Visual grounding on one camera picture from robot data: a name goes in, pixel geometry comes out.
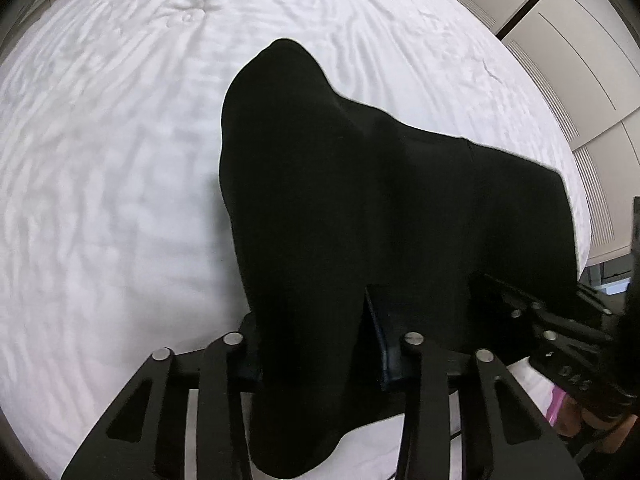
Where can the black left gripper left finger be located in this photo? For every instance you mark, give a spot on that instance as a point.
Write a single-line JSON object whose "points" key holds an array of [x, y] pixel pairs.
{"points": [[142, 434]]}

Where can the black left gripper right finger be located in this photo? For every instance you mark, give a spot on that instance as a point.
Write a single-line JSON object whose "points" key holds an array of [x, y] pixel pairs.
{"points": [[503, 434]]}

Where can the black pants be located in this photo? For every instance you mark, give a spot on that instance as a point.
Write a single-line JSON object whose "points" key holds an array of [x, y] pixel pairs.
{"points": [[351, 229]]}

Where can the person's hand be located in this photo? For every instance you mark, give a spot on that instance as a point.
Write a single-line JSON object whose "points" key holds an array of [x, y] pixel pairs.
{"points": [[572, 418]]}

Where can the white wardrobe doors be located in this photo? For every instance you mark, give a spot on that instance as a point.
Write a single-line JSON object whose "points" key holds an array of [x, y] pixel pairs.
{"points": [[585, 62]]}

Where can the white wrinkled bed sheet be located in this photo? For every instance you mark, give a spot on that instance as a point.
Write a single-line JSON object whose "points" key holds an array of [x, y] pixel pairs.
{"points": [[114, 240]]}

